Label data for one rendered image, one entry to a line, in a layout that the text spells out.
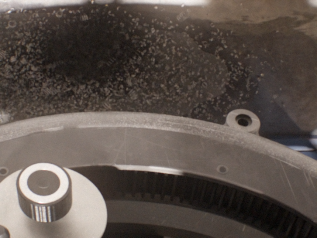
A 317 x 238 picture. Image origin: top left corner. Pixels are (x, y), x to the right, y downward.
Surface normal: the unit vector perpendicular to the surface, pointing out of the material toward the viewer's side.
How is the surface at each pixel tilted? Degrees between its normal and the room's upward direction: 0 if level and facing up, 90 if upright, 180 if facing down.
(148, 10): 0
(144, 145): 90
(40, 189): 90
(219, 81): 0
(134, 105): 2
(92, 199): 90
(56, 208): 27
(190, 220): 42
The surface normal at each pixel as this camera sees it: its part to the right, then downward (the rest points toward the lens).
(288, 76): 0.09, 0.72
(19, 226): 0.10, -0.70
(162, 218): -0.04, 0.11
